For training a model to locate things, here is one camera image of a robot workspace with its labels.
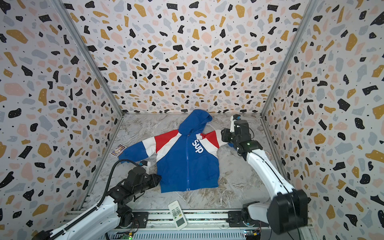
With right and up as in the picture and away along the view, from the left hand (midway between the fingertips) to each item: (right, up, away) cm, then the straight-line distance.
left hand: (161, 175), depth 82 cm
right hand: (+33, +26, 0) cm, 42 cm away
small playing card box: (-33, +11, +15) cm, 38 cm away
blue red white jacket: (+13, +6, +13) cm, 19 cm away
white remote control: (+10, -18, -7) cm, 22 cm away
